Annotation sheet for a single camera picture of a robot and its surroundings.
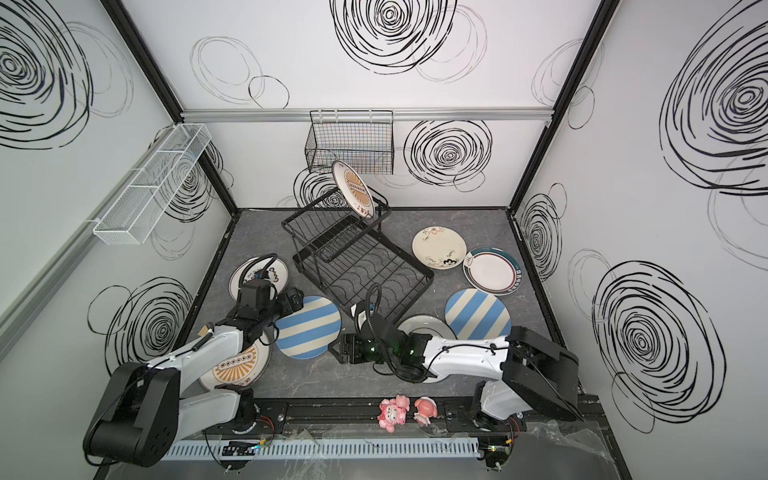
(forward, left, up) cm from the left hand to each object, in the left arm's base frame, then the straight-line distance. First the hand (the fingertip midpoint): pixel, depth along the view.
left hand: (295, 296), depth 91 cm
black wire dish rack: (+16, -15, -2) cm, 22 cm away
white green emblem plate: (-6, -41, -3) cm, 42 cm away
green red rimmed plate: (+15, -65, -6) cm, 67 cm away
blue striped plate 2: (-10, -5, -4) cm, 12 cm away
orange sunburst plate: (+23, -18, +23) cm, 38 cm away
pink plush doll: (-29, -31, -1) cm, 43 cm away
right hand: (-18, -16, +6) cm, 25 cm away
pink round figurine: (-29, -40, -2) cm, 49 cm away
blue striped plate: (-2, -56, -4) cm, 56 cm away
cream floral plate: (+24, -46, -5) cm, 53 cm away
